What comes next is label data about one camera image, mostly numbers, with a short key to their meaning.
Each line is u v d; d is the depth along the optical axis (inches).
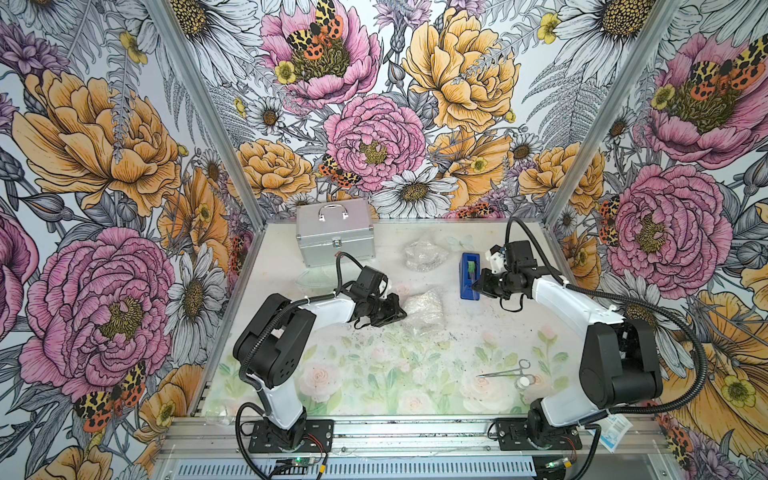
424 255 40.4
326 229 39.6
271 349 18.8
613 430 29.5
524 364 34.0
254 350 16.8
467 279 38.1
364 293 29.9
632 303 33.7
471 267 39.2
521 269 26.9
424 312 35.4
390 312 32.5
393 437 29.9
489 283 31.6
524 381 31.3
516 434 29.1
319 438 29.0
